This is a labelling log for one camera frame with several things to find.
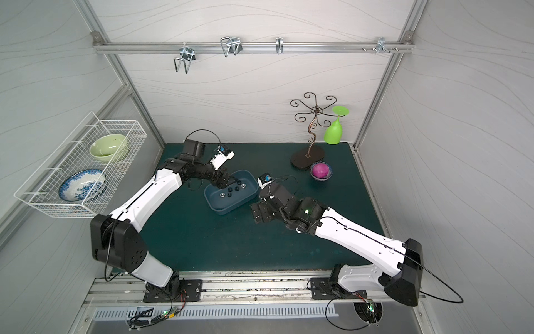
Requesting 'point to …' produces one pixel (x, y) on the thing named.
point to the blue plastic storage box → (220, 201)
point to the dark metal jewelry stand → (310, 156)
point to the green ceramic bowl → (109, 147)
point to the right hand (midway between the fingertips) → (262, 201)
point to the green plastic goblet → (334, 130)
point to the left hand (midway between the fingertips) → (230, 173)
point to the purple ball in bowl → (320, 171)
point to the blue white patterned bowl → (82, 185)
